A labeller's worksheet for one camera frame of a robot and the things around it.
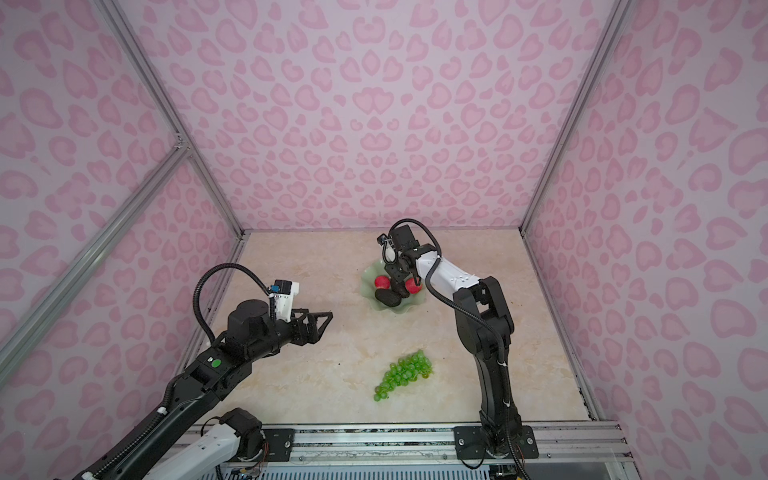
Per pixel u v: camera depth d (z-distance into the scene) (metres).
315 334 0.65
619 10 0.69
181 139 0.90
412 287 0.97
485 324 0.49
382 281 1.01
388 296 0.96
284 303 0.65
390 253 0.89
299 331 0.64
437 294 0.52
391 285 1.01
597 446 0.73
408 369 0.81
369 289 1.00
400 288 0.98
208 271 0.54
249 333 0.55
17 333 0.51
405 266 0.73
